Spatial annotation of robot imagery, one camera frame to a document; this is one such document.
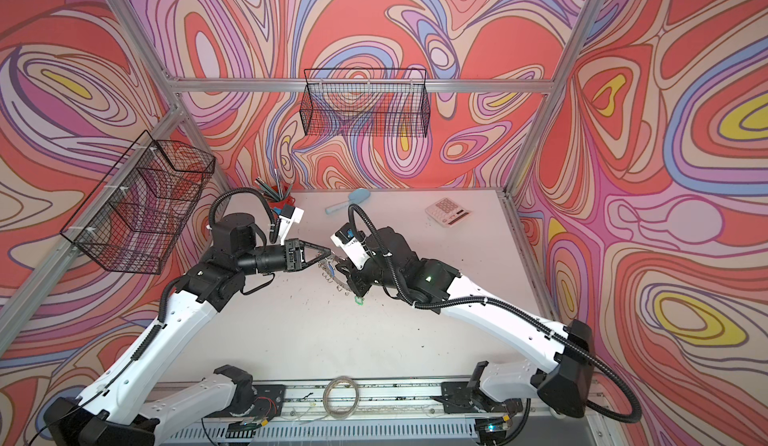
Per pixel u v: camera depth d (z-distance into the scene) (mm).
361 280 592
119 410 379
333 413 704
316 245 646
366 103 970
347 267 607
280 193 1062
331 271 673
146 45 788
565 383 374
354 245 569
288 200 1008
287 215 615
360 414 723
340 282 743
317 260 636
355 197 1187
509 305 437
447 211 1113
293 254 606
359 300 753
